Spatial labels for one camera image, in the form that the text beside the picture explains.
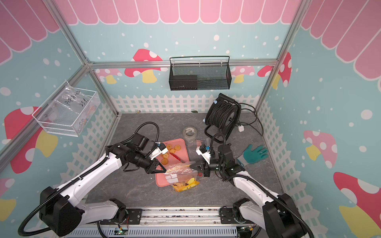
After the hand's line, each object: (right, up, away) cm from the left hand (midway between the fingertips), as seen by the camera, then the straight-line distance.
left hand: (162, 173), depth 72 cm
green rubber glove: (+53, +4, +22) cm, 57 cm away
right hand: (+14, +3, +3) cm, 15 cm away
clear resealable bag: (+9, -3, +2) cm, 10 cm away
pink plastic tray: (+4, +5, +25) cm, 25 cm away
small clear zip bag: (+24, +12, +30) cm, 40 cm away
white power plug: (+49, +22, +34) cm, 63 cm away
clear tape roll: (+12, +19, +36) cm, 42 cm away
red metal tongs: (+8, +1, +21) cm, 23 cm away
